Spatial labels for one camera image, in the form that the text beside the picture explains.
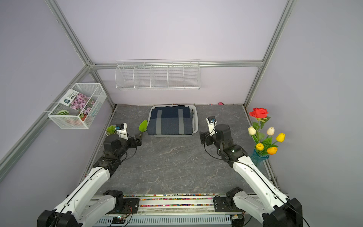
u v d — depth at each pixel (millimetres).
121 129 693
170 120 913
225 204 736
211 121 659
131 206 727
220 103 1239
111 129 935
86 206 461
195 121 971
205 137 680
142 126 1058
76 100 740
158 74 993
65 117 715
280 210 389
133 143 724
